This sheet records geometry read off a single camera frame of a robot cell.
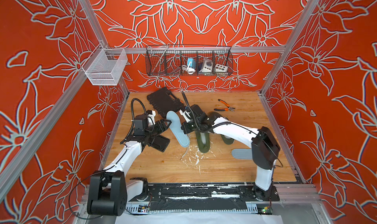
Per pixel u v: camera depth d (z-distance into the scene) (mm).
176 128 827
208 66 905
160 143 917
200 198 726
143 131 656
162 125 754
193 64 835
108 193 402
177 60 1005
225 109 1070
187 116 716
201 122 656
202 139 904
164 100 1072
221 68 936
